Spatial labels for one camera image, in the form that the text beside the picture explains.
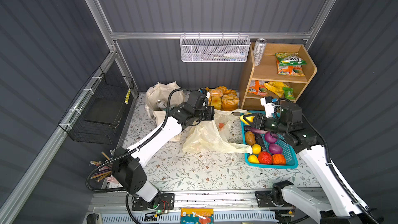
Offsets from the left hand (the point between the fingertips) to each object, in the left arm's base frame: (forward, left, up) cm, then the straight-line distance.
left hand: (216, 112), depth 77 cm
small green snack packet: (+16, -47, -5) cm, 50 cm away
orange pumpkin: (-19, -32, -19) cm, 42 cm away
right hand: (-8, -14, +3) cm, 16 cm away
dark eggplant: (-6, -27, -22) cm, 35 cm away
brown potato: (-5, -21, -20) cm, 30 cm away
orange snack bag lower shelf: (+22, -30, -5) cm, 37 cm away
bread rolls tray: (+27, -8, -19) cm, 33 cm away
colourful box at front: (-40, +15, -25) cm, 49 cm away
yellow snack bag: (+21, -41, -5) cm, 47 cm away
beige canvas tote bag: (+18, +34, -8) cm, 39 cm away
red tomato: (-18, -25, -18) cm, 36 cm away
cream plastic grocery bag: (-11, +2, -4) cm, 12 cm away
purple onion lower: (-13, -33, -18) cm, 40 cm away
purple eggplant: (0, -26, -20) cm, 33 cm away
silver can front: (+18, +32, -12) cm, 38 cm away
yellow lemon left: (-11, -23, -21) cm, 33 cm away
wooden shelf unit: (+30, -37, +1) cm, 48 cm away
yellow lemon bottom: (-17, -19, -20) cm, 33 cm away
